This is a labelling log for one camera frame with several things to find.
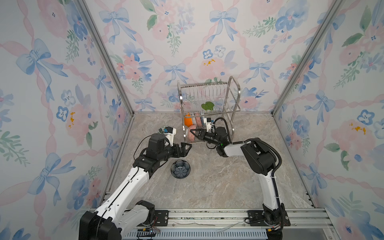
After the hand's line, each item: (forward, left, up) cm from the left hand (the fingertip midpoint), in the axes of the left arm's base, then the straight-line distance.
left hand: (185, 144), depth 76 cm
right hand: (+14, -2, -7) cm, 16 cm away
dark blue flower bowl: (-4, +4, -21) cm, 21 cm away
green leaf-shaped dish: (+23, -12, +6) cm, 26 cm away
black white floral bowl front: (+11, -2, -9) cm, 14 cm away
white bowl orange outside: (+25, 0, -10) cm, 27 cm away
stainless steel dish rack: (+46, -8, -10) cm, 48 cm away
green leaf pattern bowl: (0, +10, +11) cm, 15 cm away
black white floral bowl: (+24, -7, -8) cm, 26 cm away
